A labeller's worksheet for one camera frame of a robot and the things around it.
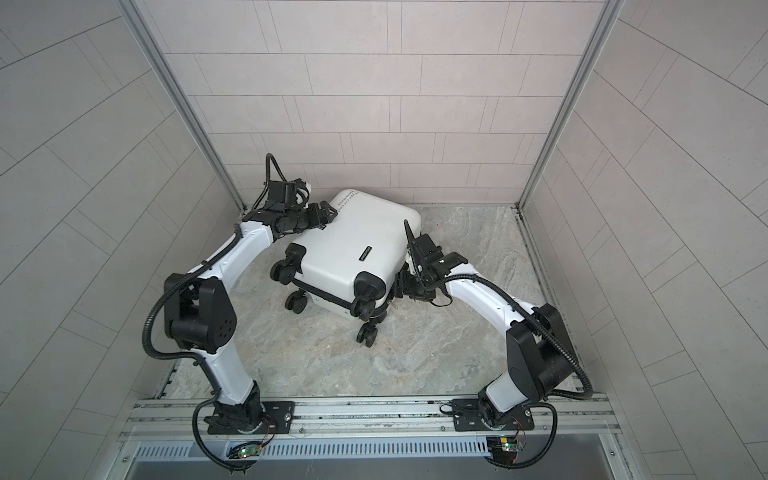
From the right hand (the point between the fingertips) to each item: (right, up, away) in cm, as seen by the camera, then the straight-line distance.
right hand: (397, 293), depth 82 cm
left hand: (-18, +24, +7) cm, 31 cm away
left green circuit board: (-32, -30, -18) cm, 48 cm away
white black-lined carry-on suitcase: (-12, +9, -7) cm, 16 cm away
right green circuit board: (+24, -33, -14) cm, 43 cm away
